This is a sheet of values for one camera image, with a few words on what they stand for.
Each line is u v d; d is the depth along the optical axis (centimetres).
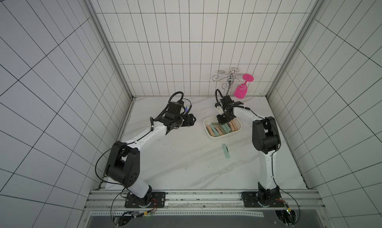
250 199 73
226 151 90
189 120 76
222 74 97
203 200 74
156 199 72
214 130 98
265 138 57
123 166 44
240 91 100
